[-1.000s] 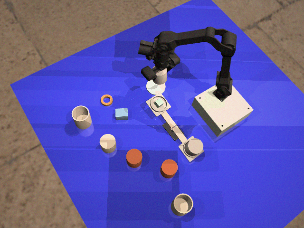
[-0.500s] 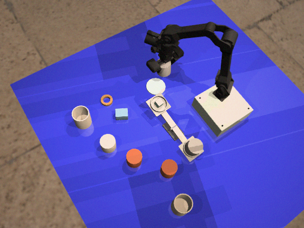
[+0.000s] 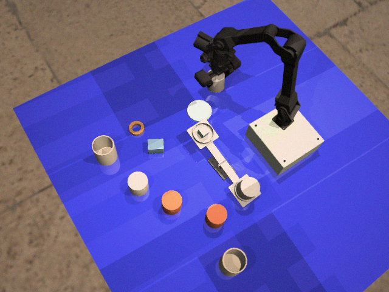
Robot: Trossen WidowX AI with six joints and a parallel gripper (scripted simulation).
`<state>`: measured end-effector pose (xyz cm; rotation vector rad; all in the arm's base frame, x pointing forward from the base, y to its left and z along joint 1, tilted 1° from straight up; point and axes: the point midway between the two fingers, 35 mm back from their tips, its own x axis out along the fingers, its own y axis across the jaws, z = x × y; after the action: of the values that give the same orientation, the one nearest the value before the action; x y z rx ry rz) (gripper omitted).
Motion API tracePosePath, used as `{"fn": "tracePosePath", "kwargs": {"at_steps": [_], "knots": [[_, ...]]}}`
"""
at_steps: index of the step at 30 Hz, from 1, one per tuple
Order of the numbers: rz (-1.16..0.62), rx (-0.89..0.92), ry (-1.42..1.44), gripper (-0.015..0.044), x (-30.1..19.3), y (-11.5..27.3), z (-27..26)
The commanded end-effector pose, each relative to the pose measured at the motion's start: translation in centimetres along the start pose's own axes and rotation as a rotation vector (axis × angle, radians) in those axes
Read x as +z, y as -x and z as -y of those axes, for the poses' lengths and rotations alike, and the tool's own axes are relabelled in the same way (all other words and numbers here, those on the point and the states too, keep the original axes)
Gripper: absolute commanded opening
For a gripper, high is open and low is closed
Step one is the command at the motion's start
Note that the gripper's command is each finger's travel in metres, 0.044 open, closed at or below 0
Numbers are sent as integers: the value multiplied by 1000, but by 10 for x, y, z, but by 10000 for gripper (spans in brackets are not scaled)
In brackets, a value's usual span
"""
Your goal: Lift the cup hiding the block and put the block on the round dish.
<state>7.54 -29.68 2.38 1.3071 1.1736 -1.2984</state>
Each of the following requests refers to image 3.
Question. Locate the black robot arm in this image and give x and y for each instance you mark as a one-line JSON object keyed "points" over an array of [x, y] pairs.
{"points": [[221, 48]]}

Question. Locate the orange ring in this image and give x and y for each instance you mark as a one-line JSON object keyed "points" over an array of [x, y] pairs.
{"points": [[134, 133]]}

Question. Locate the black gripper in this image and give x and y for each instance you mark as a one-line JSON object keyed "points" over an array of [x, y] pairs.
{"points": [[205, 79]]}

